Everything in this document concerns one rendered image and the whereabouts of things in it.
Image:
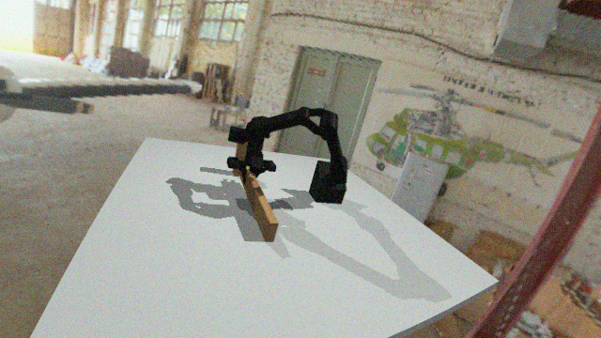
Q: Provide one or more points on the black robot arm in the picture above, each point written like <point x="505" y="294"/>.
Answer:
<point x="261" y="126"/>

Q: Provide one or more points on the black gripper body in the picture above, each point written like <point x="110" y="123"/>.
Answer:
<point x="235" y="163"/>

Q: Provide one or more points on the wooden board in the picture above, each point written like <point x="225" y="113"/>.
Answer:
<point x="265" y="217"/>

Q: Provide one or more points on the wooden post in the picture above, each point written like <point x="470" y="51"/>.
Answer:
<point x="240" y="153"/>

